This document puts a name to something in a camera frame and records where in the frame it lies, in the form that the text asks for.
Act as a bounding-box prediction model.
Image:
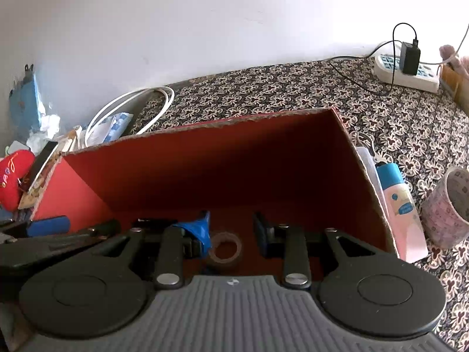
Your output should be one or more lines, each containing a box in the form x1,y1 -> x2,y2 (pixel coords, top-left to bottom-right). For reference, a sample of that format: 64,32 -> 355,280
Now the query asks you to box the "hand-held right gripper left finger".
91,211 -> 214,291

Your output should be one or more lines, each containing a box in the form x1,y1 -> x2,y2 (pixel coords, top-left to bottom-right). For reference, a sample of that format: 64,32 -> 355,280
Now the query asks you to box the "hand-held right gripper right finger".
252,211 -> 400,290

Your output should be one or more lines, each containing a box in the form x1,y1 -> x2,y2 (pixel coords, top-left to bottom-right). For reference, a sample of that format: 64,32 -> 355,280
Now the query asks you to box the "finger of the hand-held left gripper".
25,216 -> 71,238
0,220 -> 122,277

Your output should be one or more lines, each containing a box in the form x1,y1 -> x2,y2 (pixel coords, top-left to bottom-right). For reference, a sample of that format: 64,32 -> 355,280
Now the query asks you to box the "clear tape roll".
208,231 -> 244,274

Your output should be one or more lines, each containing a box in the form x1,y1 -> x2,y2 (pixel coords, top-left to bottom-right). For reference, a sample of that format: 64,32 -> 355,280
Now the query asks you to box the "red patterned cardboard box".
31,107 -> 400,283

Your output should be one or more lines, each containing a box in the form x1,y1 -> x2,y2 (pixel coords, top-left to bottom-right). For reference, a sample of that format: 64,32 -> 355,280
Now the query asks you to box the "red plush heart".
0,150 -> 35,211

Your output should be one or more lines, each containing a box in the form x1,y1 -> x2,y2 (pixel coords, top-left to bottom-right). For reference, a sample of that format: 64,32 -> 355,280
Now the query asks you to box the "black phone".
27,141 -> 59,187

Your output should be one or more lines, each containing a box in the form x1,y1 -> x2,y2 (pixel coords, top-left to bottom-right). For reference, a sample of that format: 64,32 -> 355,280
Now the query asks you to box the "white plastic bag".
26,114 -> 61,155

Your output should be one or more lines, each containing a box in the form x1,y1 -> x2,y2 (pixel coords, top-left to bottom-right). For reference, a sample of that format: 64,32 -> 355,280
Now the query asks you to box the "blue white packet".
88,112 -> 134,143

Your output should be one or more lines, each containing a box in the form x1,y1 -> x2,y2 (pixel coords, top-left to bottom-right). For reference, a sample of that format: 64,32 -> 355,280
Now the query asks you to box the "blue bag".
8,64 -> 46,133

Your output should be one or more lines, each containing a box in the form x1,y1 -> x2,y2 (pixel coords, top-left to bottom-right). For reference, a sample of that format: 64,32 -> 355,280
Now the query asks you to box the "clear plastic pouch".
354,132 -> 389,209

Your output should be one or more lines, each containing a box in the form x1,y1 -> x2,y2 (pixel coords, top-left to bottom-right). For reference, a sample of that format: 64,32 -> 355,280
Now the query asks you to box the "blue-capped lotion bottle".
375,161 -> 429,263

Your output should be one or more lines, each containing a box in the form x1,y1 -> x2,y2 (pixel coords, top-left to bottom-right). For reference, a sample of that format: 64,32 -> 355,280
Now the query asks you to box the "floral patterned tablecloth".
125,57 -> 469,351

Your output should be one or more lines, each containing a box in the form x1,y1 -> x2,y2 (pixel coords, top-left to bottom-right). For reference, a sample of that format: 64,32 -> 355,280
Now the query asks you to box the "clear plastic cup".
421,167 -> 469,250

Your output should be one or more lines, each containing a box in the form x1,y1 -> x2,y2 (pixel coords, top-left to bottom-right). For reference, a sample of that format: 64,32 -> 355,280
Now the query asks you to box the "white power strip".
372,52 -> 440,94

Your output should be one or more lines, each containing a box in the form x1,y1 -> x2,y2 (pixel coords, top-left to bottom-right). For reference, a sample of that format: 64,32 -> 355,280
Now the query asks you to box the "black charger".
400,40 -> 421,76

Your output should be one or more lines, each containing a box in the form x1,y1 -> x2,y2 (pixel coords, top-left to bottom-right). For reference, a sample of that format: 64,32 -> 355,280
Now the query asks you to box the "brown cardboard box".
440,60 -> 469,114

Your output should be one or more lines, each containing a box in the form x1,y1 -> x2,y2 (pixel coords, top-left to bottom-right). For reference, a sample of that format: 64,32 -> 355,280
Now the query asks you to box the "pink plush toy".
439,44 -> 469,68

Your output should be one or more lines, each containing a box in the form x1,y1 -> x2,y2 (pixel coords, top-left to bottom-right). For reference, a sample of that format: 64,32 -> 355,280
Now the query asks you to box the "white coiled cable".
84,86 -> 176,147

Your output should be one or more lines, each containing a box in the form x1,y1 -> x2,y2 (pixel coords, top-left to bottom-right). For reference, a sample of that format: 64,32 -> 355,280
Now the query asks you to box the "black charger cable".
328,23 -> 420,94

